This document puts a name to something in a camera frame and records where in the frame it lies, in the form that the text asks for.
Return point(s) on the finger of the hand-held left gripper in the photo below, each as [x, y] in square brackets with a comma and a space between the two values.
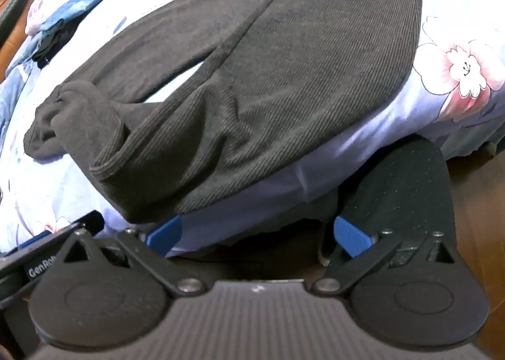
[85, 222]

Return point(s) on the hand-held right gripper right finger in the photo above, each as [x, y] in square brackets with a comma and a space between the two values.
[351, 237]

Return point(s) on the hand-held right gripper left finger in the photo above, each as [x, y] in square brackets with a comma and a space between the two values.
[167, 232]

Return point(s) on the dark grey ribbed pants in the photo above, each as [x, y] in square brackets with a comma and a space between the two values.
[276, 88]

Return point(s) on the lilac floral bed sheet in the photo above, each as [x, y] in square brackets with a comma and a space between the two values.
[39, 186]

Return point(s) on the black slipper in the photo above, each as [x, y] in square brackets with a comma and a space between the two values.
[406, 186]

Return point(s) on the small black garment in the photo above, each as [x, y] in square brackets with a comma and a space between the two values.
[49, 46]

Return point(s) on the blue cloth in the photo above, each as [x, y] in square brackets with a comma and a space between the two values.
[75, 9]

